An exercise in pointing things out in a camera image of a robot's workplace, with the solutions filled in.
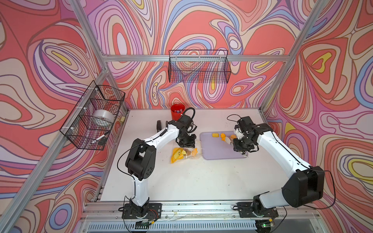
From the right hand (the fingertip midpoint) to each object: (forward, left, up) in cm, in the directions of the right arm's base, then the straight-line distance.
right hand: (238, 152), depth 81 cm
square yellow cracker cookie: (+21, +8, -13) cm, 26 cm away
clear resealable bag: (+5, +34, -9) cm, 36 cm away
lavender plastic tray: (+12, +11, -14) cm, 21 cm away
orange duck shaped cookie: (+18, +3, -11) cm, 21 cm away
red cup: (+38, +36, -2) cm, 52 cm away
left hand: (+7, +23, -4) cm, 24 cm away
